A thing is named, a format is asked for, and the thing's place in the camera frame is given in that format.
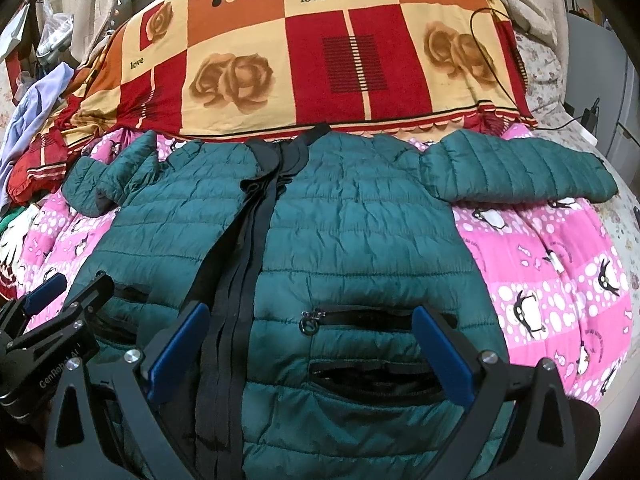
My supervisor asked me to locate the dark green puffer jacket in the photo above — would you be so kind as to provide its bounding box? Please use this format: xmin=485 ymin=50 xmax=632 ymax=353
xmin=62 ymin=125 xmax=617 ymax=479

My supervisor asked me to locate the light blue garment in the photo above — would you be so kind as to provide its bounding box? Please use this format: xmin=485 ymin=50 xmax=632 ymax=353
xmin=1 ymin=62 xmax=74 ymax=211

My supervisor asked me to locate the red rose patterned blanket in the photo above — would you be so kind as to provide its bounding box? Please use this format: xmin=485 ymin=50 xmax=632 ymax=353
xmin=8 ymin=0 xmax=535 ymax=205

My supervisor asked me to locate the black power adapter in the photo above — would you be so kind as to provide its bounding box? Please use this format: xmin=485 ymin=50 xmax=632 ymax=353
xmin=580 ymin=98 xmax=600 ymax=134

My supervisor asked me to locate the floral white bedsheet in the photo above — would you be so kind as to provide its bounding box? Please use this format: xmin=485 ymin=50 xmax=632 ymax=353
xmin=515 ymin=28 xmax=640 ymax=310

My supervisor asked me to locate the black charging cable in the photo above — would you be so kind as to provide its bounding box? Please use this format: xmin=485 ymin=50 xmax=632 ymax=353
xmin=468 ymin=6 xmax=586 ymax=132

